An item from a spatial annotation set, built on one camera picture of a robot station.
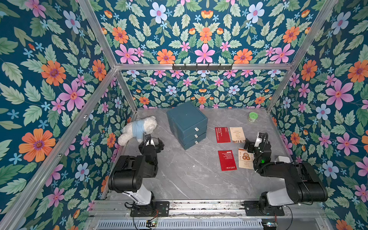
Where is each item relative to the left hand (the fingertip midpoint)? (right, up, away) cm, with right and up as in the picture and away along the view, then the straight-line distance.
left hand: (151, 139), depth 92 cm
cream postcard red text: (+60, +2, +12) cm, 61 cm away
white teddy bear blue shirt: (-12, +6, +6) cm, 15 cm away
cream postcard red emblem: (+62, -13, 0) cm, 64 cm away
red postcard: (+50, -14, -1) cm, 51 cm away
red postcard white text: (+49, +2, +12) cm, 51 cm away
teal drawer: (+24, 0, -5) cm, 25 cm away
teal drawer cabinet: (+25, +11, -10) cm, 29 cm away
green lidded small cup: (+73, +16, +17) cm, 77 cm away
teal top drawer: (+27, +5, -10) cm, 29 cm away
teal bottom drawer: (+24, -4, 0) cm, 25 cm away
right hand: (+70, 0, -1) cm, 70 cm away
